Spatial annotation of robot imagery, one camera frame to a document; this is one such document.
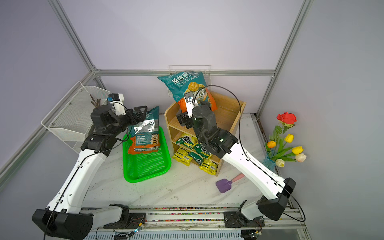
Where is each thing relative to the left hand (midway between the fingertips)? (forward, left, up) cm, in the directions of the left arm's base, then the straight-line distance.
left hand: (139, 108), depth 70 cm
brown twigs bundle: (+13, +30, -9) cm, 34 cm away
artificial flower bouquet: (-16, -64, -9) cm, 66 cm away
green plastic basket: (-11, +7, -40) cm, 42 cm away
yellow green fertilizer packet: (-4, -23, -20) cm, 31 cm away
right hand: (-4, -25, +3) cm, 26 cm away
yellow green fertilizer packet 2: (-11, -30, -20) cm, 38 cm away
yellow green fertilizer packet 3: (-5, -18, -35) cm, 40 cm away
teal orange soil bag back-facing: (+2, +5, -25) cm, 26 cm away
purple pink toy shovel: (-23, -44, -40) cm, 63 cm away
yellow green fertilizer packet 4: (-12, -35, -37) cm, 52 cm away
